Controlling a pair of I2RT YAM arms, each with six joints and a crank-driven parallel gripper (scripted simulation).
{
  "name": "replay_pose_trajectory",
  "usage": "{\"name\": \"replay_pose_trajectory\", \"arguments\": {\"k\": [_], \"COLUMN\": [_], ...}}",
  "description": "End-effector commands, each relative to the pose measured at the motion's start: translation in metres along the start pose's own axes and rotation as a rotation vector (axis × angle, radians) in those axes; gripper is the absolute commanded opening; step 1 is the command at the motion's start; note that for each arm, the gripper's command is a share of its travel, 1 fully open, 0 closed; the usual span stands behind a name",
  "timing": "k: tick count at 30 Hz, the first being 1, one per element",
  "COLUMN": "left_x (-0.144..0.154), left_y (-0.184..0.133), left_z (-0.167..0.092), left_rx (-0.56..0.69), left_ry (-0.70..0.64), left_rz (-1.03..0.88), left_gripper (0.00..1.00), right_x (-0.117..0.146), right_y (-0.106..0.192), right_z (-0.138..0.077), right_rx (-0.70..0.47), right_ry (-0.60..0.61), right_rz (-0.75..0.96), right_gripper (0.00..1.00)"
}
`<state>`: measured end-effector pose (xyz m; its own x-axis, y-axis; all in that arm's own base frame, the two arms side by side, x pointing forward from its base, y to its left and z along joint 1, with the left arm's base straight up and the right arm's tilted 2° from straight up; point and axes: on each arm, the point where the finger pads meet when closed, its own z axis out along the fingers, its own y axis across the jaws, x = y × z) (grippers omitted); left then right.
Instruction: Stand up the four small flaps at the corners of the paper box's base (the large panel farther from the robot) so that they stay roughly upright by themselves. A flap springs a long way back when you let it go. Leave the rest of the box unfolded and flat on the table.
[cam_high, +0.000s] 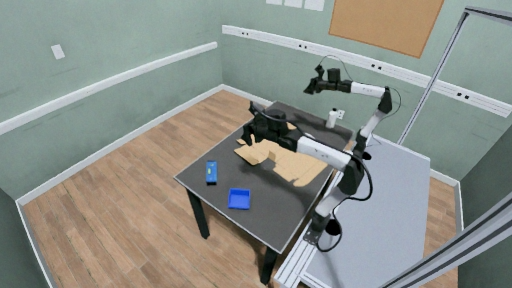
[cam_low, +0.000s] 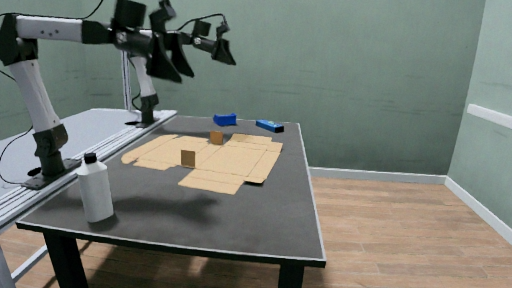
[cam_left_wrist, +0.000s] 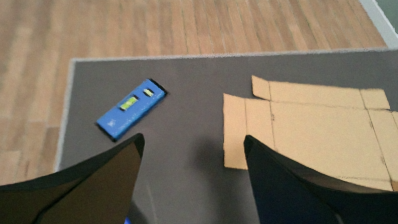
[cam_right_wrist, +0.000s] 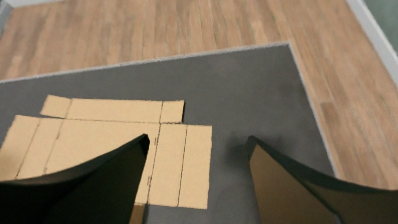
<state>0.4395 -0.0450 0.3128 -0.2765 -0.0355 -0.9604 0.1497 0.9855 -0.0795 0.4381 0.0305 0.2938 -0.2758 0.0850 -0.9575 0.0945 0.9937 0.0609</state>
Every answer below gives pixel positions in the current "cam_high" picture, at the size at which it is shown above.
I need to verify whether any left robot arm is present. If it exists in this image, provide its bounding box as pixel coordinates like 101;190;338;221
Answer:
248;102;364;246

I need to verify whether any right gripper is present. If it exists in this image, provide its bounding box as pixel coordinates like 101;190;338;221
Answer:
303;77;328;95

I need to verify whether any grey aluminium extrusion rail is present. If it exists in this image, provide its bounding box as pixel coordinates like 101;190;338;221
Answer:
273;171;342;288

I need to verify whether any blue plastic tray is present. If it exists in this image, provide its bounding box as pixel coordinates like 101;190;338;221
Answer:
228;188;250;209

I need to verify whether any white plastic bottle with black cap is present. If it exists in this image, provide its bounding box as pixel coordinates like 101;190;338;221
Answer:
326;108;338;128

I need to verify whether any blue spirit level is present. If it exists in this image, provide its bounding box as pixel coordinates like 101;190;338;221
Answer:
206;161;217;186

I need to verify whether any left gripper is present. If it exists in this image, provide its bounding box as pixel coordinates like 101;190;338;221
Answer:
241;117;268;147

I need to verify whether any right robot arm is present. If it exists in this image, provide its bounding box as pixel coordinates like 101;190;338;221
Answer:
314;65;392;155

